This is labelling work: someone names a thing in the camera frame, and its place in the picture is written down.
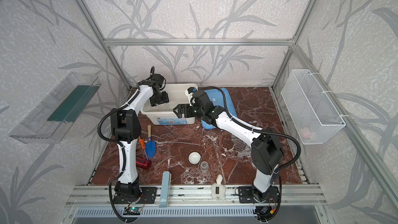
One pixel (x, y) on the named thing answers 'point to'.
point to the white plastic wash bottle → (218, 190)
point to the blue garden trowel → (151, 148)
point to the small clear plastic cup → (204, 167)
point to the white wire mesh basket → (315, 119)
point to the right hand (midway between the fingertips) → (180, 104)
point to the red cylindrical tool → (142, 163)
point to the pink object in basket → (306, 134)
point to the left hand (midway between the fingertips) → (165, 96)
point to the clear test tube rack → (240, 147)
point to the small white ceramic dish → (194, 157)
